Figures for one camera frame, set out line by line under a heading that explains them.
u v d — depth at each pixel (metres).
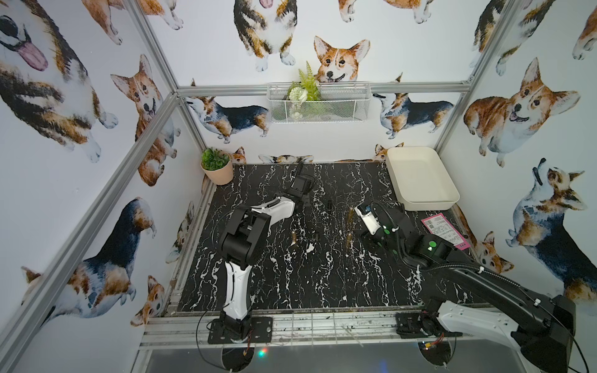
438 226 0.98
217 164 1.03
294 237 0.92
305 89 0.82
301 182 0.82
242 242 0.54
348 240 0.92
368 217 0.65
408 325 0.74
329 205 1.09
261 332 0.73
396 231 0.53
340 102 0.92
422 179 1.09
